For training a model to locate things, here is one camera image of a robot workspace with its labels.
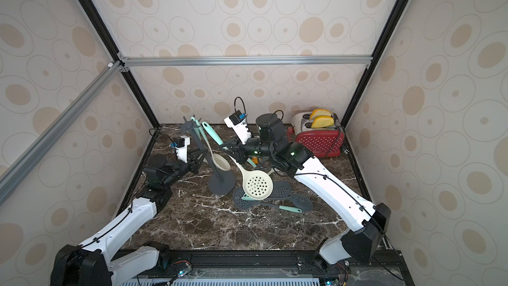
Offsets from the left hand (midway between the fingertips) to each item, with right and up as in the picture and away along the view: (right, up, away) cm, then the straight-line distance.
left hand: (209, 149), depth 76 cm
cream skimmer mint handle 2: (+18, -12, -10) cm, 24 cm away
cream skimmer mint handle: (+2, -6, +14) cm, 16 cm away
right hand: (+6, 0, -14) cm, 15 cm away
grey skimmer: (+13, -25, +12) cm, 31 cm away
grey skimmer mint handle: (+37, -24, +13) cm, 46 cm away
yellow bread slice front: (+49, +13, +19) cm, 54 cm away
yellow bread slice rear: (+49, +17, +22) cm, 56 cm away
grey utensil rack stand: (+1, -17, +19) cm, 25 cm away
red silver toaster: (+50, +3, +19) cm, 53 cm away
